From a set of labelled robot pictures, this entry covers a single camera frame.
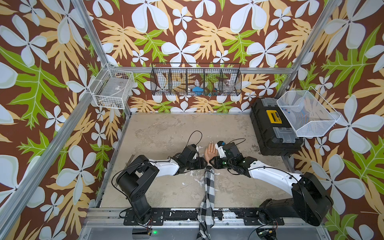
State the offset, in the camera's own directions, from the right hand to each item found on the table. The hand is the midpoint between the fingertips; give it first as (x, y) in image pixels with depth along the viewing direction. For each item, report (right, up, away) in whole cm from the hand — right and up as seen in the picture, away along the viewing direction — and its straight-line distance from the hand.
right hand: (209, 160), depth 86 cm
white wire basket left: (-58, +43, +1) cm, 72 cm away
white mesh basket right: (+55, +27, -4) cm, 61 cm away
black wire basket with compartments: (-8, +52, +13) cm, 54 cm away
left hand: (-2, -2, +4) cm, 5 cm away
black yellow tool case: (+38, +15, 0) cm, 41 cm away
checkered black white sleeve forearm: (-4, -22, -15) cm, 27 cm away
